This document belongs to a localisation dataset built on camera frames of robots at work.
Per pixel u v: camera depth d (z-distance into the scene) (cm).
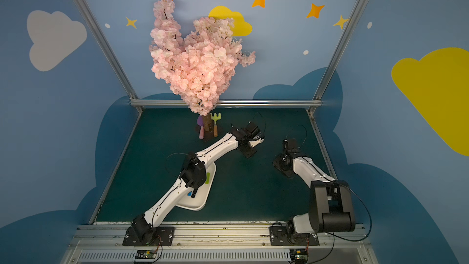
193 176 68
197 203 83
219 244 74
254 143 91
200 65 60
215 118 118
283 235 75
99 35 84
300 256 73
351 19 80
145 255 72
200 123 114
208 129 108
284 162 69
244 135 77
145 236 64
